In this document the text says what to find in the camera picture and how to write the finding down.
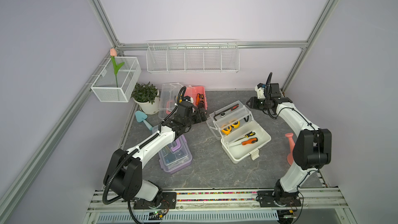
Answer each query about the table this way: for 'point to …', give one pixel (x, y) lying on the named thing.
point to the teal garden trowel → (141, 116)
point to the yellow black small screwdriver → (250, 134)
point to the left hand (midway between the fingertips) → (202, 114)
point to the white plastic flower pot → (148, 108)
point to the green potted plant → (144, 93)
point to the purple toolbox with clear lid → (176, 155)
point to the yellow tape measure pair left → (227, 130)
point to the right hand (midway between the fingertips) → (249, 102)
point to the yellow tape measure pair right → (236, 125)
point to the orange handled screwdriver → (254, 140)
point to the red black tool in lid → (223, 114)
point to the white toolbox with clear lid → (241, 137)
